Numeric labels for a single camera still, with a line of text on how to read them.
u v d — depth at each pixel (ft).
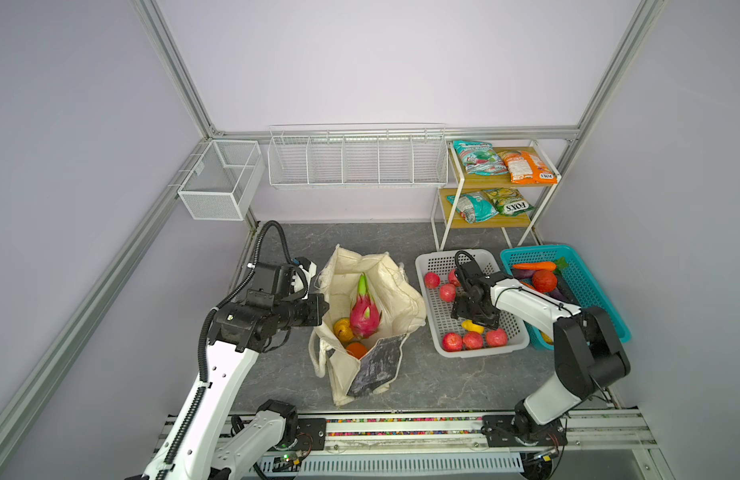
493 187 3.56
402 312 2.79
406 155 3.37
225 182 3.37
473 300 2.22
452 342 2.77
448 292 3.07
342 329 2.77
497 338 2.77
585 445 2.38
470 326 2.82
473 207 3.25
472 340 2.77
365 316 2.71
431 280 3.22
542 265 3.31
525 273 3.33
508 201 3.34
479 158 2.91
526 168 2.77
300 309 2.00
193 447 1.22
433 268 3.28
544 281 3.15
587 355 1.49
